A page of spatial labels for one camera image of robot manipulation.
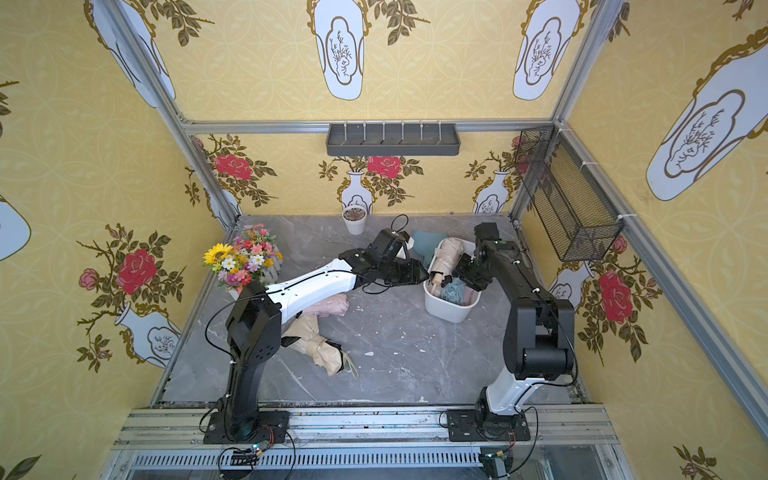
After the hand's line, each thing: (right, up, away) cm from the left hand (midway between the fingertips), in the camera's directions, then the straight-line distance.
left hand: (416, 273), depth 87 cm
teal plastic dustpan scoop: (+4, +9, +7) cm, 12 cm away
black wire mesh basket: (+39, +14, -14) cm, 44 cm away
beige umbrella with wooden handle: (+10, +6, +5) cm, 12 cm away
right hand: (+16, -1, +5) cm, 17 cm away
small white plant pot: (-20, +18, +25) cm, 37 cm away
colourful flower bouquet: (-50, +4, 0) cm, 50 cm away
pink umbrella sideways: (-23, -10, +3) cm, 26 cm away
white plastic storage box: (+7, -10, -5) cm, 13 cm away
